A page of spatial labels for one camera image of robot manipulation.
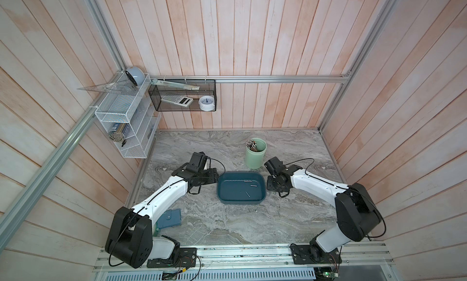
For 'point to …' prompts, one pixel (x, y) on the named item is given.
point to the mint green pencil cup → (255, 159)
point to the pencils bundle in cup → (252, 145)
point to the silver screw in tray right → (253, 185)
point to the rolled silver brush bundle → (118, 135)
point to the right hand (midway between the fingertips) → (271, 185)
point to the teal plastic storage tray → (241, 187)
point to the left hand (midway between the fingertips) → (212, 178)
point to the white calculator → (182, 101)
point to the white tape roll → (207, 103)
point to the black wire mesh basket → (207, 87)
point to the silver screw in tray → (247, 194)
